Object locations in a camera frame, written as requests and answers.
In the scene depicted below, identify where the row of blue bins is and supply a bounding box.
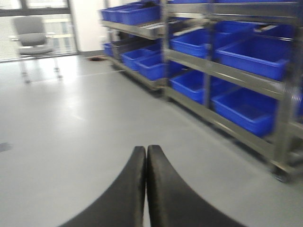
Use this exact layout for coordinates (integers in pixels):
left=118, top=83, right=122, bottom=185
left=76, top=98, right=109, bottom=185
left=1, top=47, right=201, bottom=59
left=169, top=0, right=294, bottom=138
left=100, top=1, right=187, bottom=80

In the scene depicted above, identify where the grey office chair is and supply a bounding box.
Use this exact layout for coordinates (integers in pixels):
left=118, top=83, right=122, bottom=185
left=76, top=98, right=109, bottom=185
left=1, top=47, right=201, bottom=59
left=9, top=16, right=63, bottom=84

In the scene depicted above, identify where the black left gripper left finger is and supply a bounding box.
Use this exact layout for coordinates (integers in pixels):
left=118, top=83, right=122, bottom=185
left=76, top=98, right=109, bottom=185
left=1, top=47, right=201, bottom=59
left=59, top=146, right=147, bottom=227

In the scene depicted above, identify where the steel rack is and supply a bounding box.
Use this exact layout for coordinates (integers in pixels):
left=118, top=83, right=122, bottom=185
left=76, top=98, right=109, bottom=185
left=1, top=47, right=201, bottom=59
left=99, top=0, right=171, bottom=92
left=163, top=0, right=303, bottom=183

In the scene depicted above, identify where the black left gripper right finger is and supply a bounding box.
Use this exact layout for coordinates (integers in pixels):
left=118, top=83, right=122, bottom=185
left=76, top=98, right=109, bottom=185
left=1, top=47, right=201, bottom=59
left=146, top=144, right=247, bottom=227

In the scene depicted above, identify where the dark round floor object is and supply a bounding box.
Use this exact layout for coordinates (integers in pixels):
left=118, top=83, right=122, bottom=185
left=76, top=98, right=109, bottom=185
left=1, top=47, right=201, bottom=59
left=87, top=55, right=107, bottom=63

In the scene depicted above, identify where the window with dark frame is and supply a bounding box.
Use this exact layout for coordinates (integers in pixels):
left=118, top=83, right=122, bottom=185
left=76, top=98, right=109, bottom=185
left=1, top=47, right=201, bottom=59
left=0, top=0, right=80, bottom=62

